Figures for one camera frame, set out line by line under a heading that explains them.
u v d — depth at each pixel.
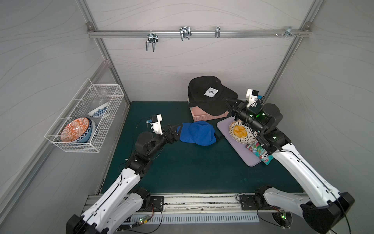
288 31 0.77
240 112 0.55
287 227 0.68
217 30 0.73
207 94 0.65
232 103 0.59
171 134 0.62
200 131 0.93
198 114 1.01
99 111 0.64
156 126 0.62
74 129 0.60
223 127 1.03
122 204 0.56
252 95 0.58
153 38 0.78
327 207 0.37
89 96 0.74
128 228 0.66
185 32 0.77
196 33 0.79
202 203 0.75
